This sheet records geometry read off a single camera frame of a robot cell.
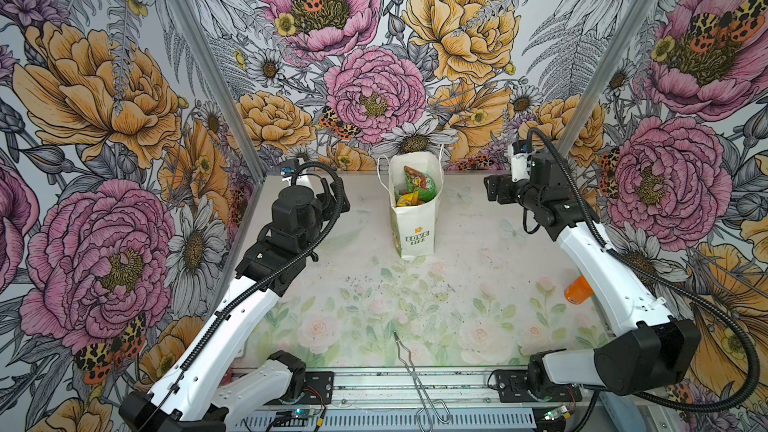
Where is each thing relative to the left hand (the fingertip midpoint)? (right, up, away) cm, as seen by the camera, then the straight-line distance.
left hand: (324, 195), depth 70 cm
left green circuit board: (-6, -51, +1) cm, 51 cm away
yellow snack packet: (+21, -1, +16) cm, 26 cm away
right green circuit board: (+55, -51, +1) cm, 75 cm away
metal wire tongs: (+27, -51, +2) cm, 57 cm away
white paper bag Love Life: (+22, -9, +15) cm, 28 cm away
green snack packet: (+24, +5, +24) cm, 34 cm away
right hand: (+44, +3, +9) cm, 45 cm away
